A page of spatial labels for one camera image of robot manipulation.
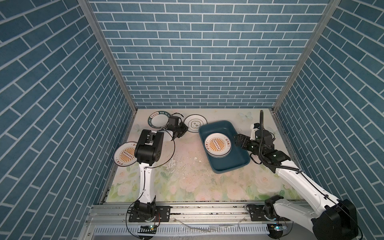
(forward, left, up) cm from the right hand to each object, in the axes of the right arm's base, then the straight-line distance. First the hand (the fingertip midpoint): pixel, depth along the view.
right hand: (238, 136), depth 81 cm
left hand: (+18, +31, -16) cm, 39 cm away
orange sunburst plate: (+3, +10, -15) cm, 18 cm away
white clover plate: (+24, +28, -18) cm, 41 cm away
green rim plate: (+25, +56, -19) cm, 64 cm away
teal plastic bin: (-3, -3, -17) cm, 18 cm away
